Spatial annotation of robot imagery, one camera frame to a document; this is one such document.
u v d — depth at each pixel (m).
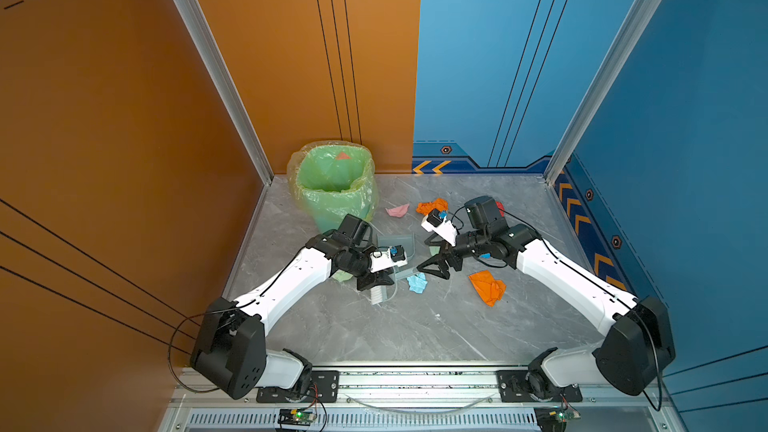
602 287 0.46
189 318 0.43
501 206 1.08
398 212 1.09
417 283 0.90
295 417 0.71
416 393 0.74
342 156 0.96
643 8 0.76
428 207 1.09
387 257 0.69
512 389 0.72
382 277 0.71
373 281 0.70
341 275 0.71
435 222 0.66
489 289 0.89
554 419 0.70
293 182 0.86
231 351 0.42
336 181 1.04
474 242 0.66
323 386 0.74
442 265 0.67
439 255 0.67
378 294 0.79
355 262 0.70
